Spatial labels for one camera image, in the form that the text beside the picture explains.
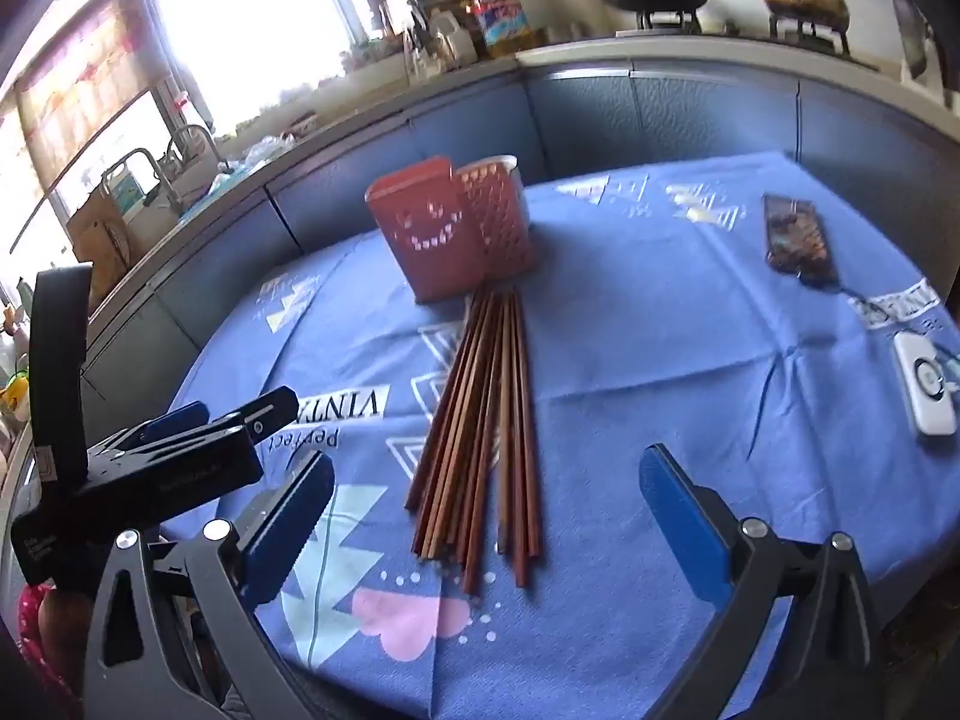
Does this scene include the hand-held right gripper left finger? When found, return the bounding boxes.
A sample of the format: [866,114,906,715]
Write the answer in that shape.
[82,451,336,720]

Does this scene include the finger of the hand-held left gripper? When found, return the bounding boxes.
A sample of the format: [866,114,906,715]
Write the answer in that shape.
[142,426,265,515]
[139,386,299,445]

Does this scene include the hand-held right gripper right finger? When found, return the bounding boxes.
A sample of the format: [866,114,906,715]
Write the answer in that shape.
[639,444,882,720]

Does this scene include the pile of brown chopsticks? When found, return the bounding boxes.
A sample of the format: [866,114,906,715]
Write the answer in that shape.
[405,289,545,595]

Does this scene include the pink plastic chopstick holder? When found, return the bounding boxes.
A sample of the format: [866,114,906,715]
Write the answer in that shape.
[365,154,537,306]

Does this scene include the cardboard box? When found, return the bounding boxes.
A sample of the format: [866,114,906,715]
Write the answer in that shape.
[66,187,132,293]

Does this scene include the blue printed tablecloth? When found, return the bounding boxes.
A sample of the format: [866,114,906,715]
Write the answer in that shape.
[161,150,960,720]

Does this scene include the red dotted cloth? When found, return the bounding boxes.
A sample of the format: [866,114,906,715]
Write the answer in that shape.
[16,583,83,691]

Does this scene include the metal kitchen faucet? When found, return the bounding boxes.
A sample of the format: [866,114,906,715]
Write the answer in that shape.
[105,124,226,215]

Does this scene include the clear plastic bag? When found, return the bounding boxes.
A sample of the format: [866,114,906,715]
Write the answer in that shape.
[217,131,301,188]

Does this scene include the patterned window blind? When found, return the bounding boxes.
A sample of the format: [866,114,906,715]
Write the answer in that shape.
[19,0,147,166]

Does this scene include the white power bank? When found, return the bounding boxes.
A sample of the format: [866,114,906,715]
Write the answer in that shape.
[892,332,959,437]

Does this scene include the black smartphone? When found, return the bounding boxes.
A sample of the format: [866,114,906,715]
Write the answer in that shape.
[761,193,841,290]

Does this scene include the grey kitchen counter cabinet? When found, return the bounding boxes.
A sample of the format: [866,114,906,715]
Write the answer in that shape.
[75,34,960,406]

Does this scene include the white plastic jug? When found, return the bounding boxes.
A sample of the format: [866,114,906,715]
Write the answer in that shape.
[433,15,478,67]

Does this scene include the gas stove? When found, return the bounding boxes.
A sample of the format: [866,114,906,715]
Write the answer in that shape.
[615,7,882,70]

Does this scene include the colourful food packet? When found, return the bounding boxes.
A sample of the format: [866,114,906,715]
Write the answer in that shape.
[466,0,530,55]

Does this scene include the thin black cable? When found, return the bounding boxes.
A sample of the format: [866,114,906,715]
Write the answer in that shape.
[821,277,960,391]

